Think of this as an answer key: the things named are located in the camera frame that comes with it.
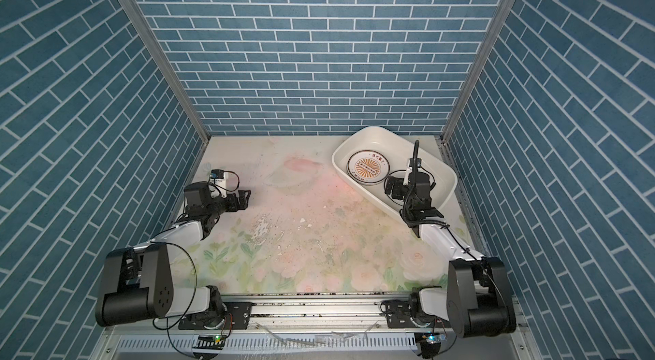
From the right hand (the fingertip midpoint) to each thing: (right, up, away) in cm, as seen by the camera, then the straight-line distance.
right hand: (405, 177), depth 89 cm
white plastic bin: (+3, +12, +23) cm, 26 cm away
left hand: (-58, -5, +2) cm, 59 cm away
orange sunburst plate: (-11, +3, +17) cm, 20 cm away
